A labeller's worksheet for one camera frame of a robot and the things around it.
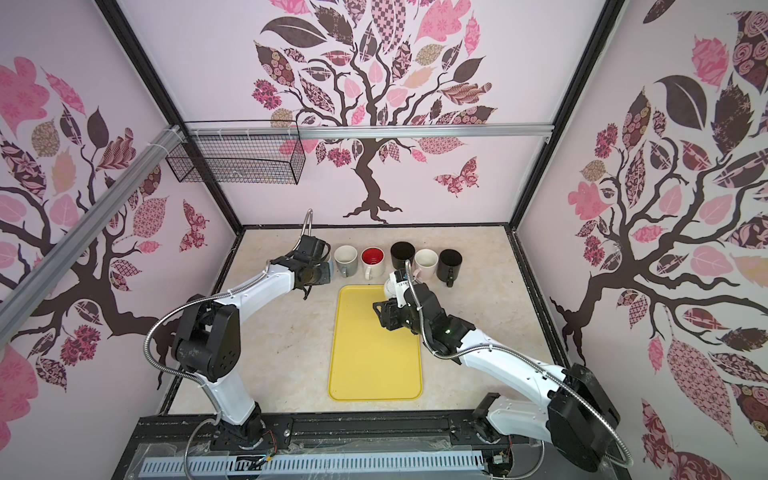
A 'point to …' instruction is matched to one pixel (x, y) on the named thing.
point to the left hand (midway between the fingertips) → (321, 275)
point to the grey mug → (346, 260)
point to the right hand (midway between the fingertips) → (381, 300)
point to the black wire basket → (239, 152)
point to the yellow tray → (366, 360)
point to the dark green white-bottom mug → (400, 252)
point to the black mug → (449, 266)
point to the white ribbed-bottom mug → (390, 287)
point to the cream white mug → (372, 260)
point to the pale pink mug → (426, 262)
